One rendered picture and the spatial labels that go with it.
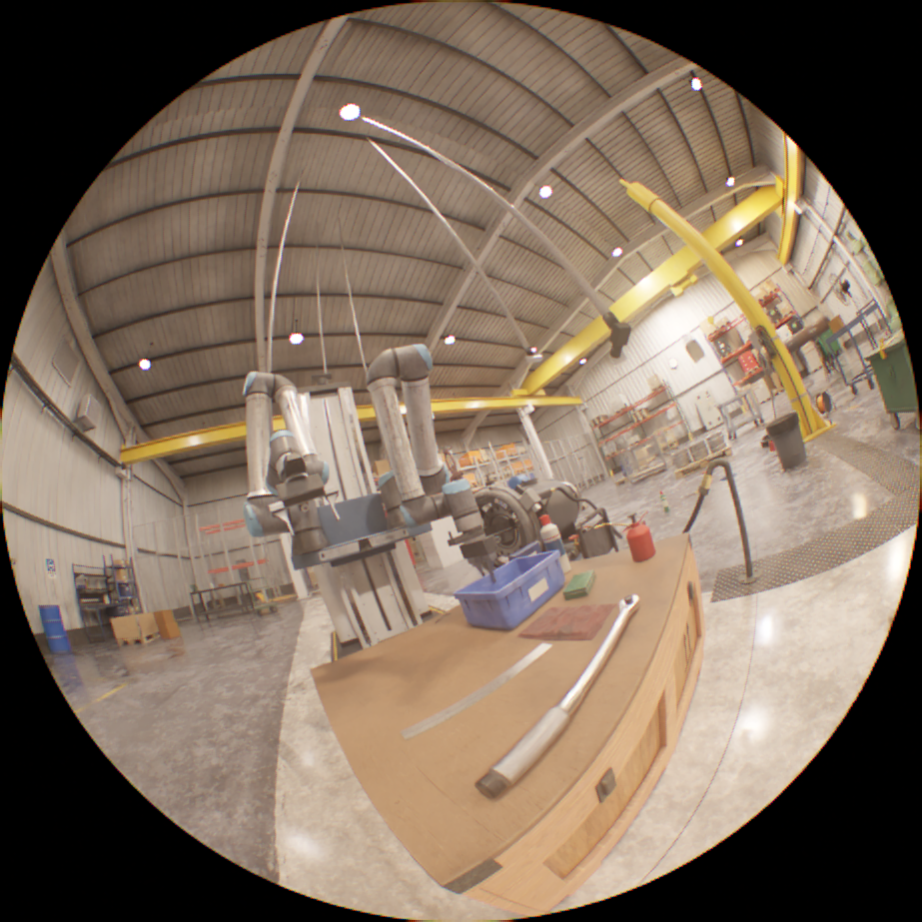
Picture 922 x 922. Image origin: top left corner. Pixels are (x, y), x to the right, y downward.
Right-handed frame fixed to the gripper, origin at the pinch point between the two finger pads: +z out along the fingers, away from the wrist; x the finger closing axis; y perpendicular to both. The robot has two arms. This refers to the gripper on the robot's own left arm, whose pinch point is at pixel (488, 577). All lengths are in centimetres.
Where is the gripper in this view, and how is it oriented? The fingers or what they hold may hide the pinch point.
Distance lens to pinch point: 93.0
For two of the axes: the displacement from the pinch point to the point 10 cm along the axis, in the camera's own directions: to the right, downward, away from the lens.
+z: 3.4, 9.2, -2.1
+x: -5.7, 3.7, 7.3
